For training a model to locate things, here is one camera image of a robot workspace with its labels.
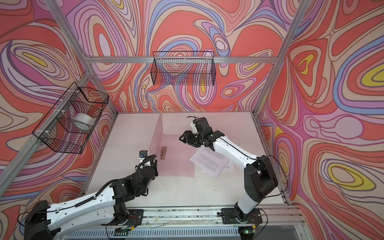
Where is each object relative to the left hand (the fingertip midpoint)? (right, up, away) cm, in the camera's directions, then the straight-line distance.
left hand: (156, 158), depth 78 cm
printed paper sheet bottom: (+42, -9, +13) cm, 45 cm away
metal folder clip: (0, 0, +18) cm, 18 cm away
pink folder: (+6, -2, +19) cm, 20 cm away
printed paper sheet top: (+31, -6, +15) cm, 35 cm away
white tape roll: (-34, +19, -5) cm, 40 cm away
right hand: (+14, +8, +5) cm, 17 cm away
